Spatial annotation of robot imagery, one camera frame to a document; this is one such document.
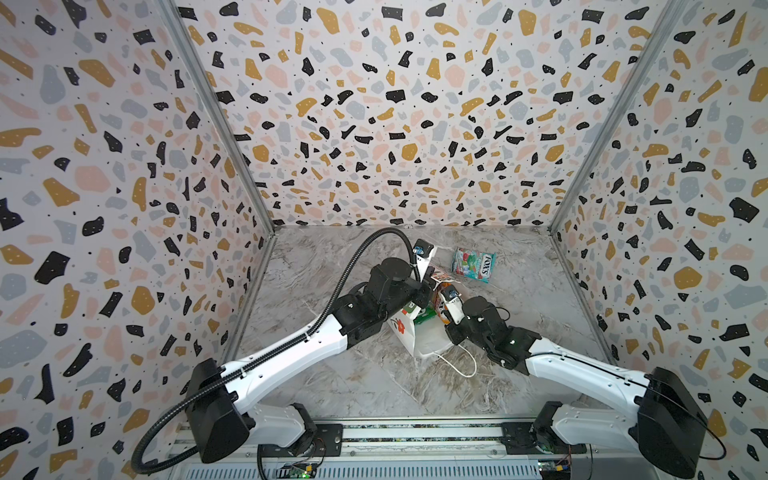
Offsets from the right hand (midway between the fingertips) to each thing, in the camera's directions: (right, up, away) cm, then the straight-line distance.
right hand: (442, 307), depth 81 cm
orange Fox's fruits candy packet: (0, +8, -7) cm, 10 cm away
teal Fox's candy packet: (+15, +11, +25) cm, 31 cm away
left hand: (-3, +12, -12) cm, 18 cm away
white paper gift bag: (-5, -9, +2) cm, 11 cm away
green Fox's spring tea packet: (-4, -3, +9) cm, 10 cm away
